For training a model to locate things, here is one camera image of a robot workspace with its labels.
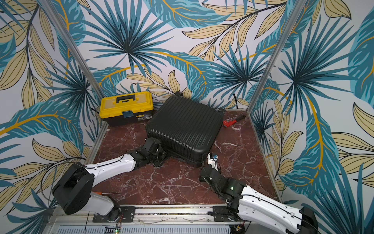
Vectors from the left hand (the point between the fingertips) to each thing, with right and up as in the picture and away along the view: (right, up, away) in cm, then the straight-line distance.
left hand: (171, 156), depth 85 cm
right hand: (+18, -4, -7) cm, 19 cm away
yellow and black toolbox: (-31, +29, +13) cm, 44 cm away
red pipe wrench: (+40, +20, +25) cm, 51 cm away
